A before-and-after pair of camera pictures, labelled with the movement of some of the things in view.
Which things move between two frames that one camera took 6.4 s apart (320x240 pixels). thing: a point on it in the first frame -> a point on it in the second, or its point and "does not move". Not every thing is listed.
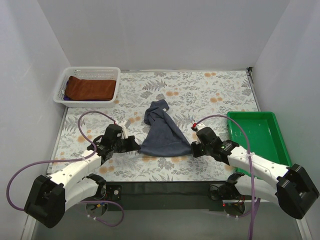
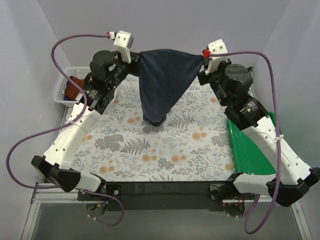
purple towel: [65, 98] does not move
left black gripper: [126, 145] -> [135, 64]
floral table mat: [196, 99] does not move
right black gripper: [200, 148] -> [203, 75]
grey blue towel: [164, 138] -> [165, 77]
